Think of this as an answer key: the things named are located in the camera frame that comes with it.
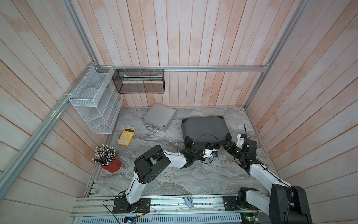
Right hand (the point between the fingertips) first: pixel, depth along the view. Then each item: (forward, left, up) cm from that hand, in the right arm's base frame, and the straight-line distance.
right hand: (223, 142), depth 89 cm
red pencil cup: (-16, +68, +10) cm, 71 cm away
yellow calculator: (+7, +68, -6) cm, 69 cm away
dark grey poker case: (+7, +8, +1) cm, 11 cm away
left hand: (-1, +12, -4) cm, 13 cm away
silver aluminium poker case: (+24, +45, -3) cm, 51 cm away
